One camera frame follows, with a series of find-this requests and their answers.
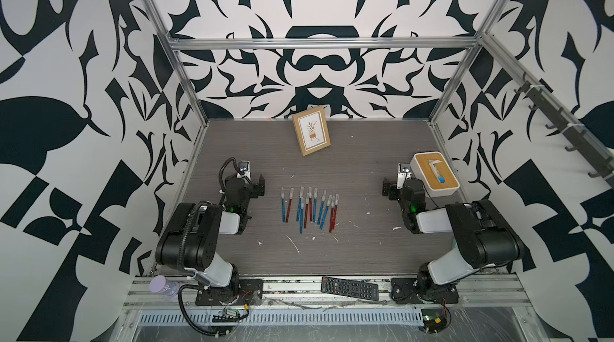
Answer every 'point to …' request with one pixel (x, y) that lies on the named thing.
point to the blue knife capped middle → (316, 191)
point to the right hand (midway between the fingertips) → (398, 174)
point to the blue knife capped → (302, 209)
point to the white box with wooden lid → (433, 169)
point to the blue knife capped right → (325, 212)
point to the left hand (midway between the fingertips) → (244, 172)
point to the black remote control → (357, 289)
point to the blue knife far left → (283, 206)
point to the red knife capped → (307, 200)
